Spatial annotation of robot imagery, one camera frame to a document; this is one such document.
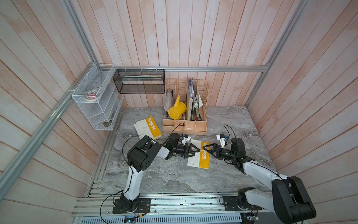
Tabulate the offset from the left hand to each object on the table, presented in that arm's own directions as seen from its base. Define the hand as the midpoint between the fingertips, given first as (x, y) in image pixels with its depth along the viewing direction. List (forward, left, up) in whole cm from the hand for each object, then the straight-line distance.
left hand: (196, 154), depth 89 cm
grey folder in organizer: (+37, +19, +12) cm, 43 cm away
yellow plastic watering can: (+26, +14, +13) cm, 32 cm away
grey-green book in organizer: (+25, +5, +25) cm, 36 cm away
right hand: (+1, -5, +6) cm, 8 cm away
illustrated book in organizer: (+30, -3, +8) cm, 31 cm away
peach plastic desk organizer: (+51, +11, +14) cm, 54 cm away
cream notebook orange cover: (+22, +34, -1) cm, 41 cm away
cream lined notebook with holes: (-2, -3, -3) cm, 5 cm away
